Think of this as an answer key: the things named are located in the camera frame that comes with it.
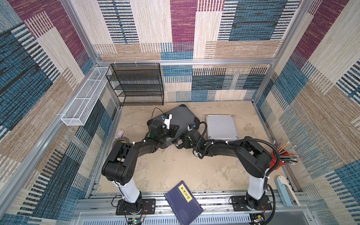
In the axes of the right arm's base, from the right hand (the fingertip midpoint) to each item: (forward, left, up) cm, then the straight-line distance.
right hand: (188, 140), depth 96 cm
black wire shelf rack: (+40, +37, +18) cm, 57 cm away
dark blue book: (-38, +3, -2) cm, 38 cm away
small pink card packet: (+7, +48, -1) cm, 49 cm away
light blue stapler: (-35, -49, 0) cm, 61 cm away
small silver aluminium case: (+9, -23, +3) cm, 25 cm away
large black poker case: (+16, +3, +5) cm, 17 cm away
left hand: (+5, +7, +9) cm, 12 cm away
